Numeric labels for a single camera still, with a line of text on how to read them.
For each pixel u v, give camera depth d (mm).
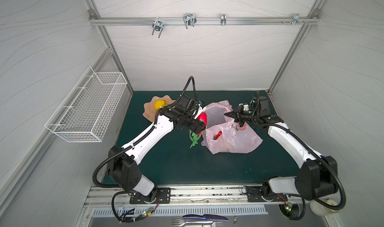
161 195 735
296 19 764
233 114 763
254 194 733
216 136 802
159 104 1041
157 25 796
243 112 718
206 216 689
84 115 675
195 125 687
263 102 627
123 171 405
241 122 744
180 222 664
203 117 754
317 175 406
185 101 609
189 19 765
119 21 784
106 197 748
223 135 744
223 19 784
